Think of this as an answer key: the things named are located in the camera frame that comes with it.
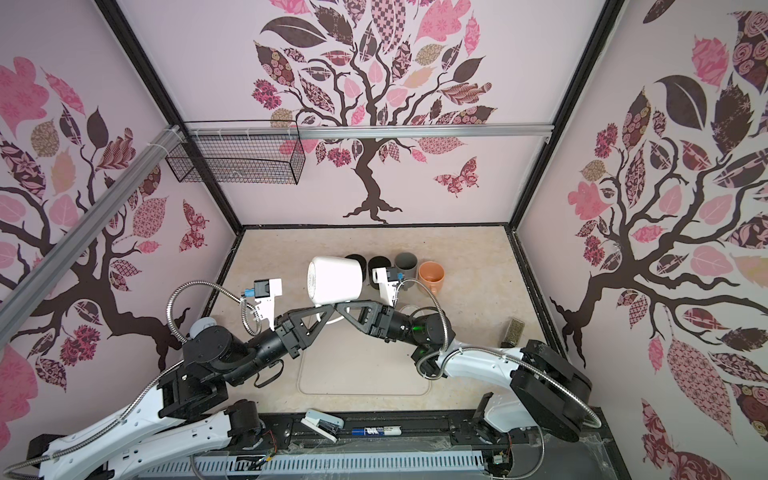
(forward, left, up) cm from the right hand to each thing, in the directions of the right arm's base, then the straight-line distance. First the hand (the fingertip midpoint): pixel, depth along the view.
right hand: (342, 313), depth 55 cm
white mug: (+2, -13, -3) cm, 14 cm away
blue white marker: (-14, -5, -35) cm, 38 cm away
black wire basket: (+82, +54, -19) cm, 100 cm away
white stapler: (-12, +9, -36) cm, 39 cm away
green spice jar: (+10, -46, -34) cm, 58 cm away
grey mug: (+33, -14, -28) cm, 45 cm away
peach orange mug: (+33, -24, -35) cm, 53 cm away
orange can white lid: (+14, +49, -31) cm, 59 cm away
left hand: (-1, +1, -1) cm, 2 cm away
